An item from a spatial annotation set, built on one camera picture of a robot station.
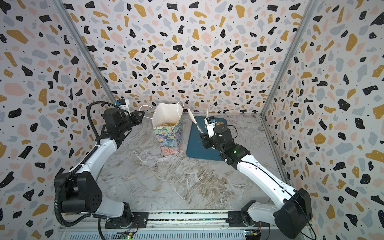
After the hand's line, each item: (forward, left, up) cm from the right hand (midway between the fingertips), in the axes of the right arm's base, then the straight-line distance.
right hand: (202, 129), depth 75 cm
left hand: (+11, +32, +3) cm, 34 cm away
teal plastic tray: (+6, +5, -28) cm, 29 cm away
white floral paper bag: (+22, +24, -16) cm, 36 cm away
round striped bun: (+19, +22, -19) cm, 34 cm away
